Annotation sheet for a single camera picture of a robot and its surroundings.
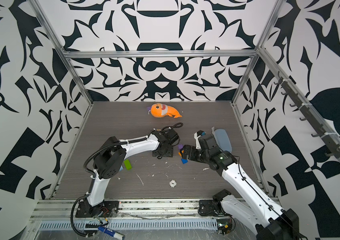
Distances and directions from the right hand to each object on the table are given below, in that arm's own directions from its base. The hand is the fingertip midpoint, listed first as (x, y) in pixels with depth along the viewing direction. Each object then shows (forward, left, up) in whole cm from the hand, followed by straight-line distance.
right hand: (187, 151), depth 77 cm
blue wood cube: (+2, 0, -17) cm, 17 cm away
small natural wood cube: (+25, +18, -16) cm, 34 cm away
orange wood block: (+5, +3, -14) cm, 15 cm away
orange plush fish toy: (+35, +17, -7) cm, 39 cm away
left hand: (+7, +10, -13) cm, 18 cm away
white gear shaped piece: (-11, +8, -16) cm, 21 cm away
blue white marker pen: (-32, +35, -13) cm, 50 cm away
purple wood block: (+2, +3, +3) cm, 5 cm away
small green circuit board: (-31, -16, -17) cm, 39 cm away
